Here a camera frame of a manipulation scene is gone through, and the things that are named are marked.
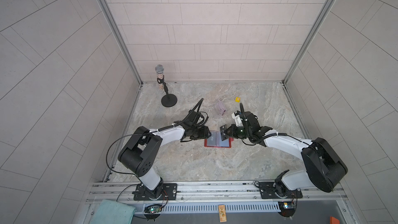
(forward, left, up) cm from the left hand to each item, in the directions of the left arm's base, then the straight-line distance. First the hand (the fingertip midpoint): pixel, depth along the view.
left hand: (212, 133), depth 88 cm
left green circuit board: (-36, +26, +1) cm, 44 cm away
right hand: (-1, -6, +4) cm, 7 cm away
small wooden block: (-36, -4, 0) cm, 36 cm away
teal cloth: (-36, +42, +1) cm, 56 cm away
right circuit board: (-34, -33, -2) cm, 48 cm away
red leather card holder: (-4, -2, -1) cm, 4 cm away
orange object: (-38, -50, 0) cm, 63 cm away
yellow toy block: (+25, -18, -2) cm, 31 cm away
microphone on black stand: (+23, +29, 0) cm, 37 cm away
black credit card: (-2, -7, +5) cm, 9 cm away
